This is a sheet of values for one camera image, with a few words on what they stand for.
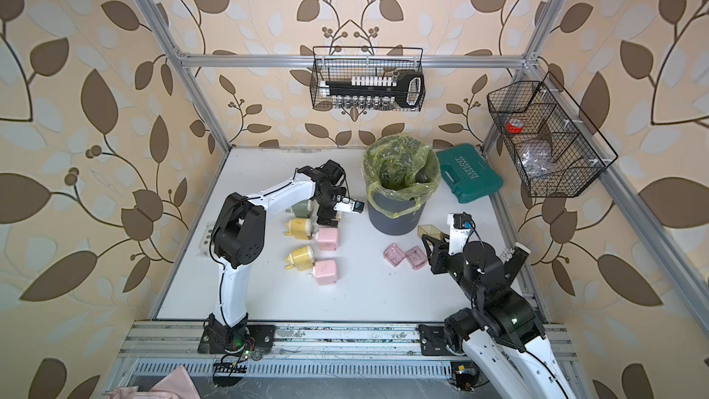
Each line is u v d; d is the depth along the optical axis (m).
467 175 1.05
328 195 0.77
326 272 0.80
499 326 0.45
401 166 0.88
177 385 0.68
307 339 0.76
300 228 0.89
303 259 0.83
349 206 0.85
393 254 0.91
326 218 0.87
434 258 0.63
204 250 0.91
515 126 0.80
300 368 0.71
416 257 0.89
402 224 0.96
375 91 0.85
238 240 0.54
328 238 0.87
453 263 0.59
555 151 0.73
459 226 0.57
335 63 0.91
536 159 0.70
